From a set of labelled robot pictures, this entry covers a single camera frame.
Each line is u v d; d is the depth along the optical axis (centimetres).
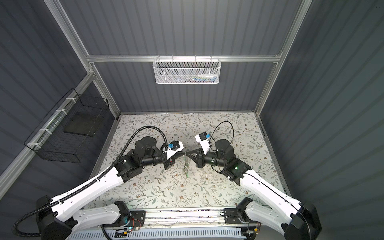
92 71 92
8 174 50
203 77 92
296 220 40
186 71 112
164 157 59
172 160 60
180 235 77
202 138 62
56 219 39
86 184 44
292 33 78
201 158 61
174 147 56
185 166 74
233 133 108
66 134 72
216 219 74
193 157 67
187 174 79
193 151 68
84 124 77
